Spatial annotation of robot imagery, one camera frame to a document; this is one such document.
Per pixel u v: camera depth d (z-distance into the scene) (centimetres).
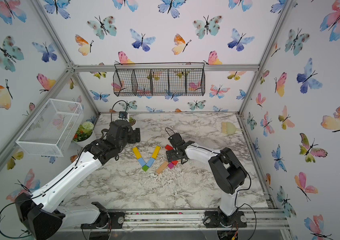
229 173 48
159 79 98
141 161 94
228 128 111
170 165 91
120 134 56
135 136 68
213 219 74
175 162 93
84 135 93
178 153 69
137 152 99
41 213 37
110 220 73
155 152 99
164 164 93
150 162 94
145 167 91
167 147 100
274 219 76
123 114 63
